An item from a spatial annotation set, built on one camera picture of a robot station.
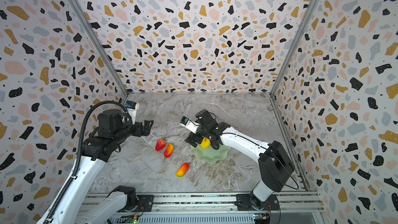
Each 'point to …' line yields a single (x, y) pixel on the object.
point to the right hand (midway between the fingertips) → (187, 129)
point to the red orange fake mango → (169, 150)
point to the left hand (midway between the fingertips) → (142, 117)
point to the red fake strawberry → (160, 144)
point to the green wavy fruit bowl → (210, 155)
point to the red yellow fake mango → (182, 170)
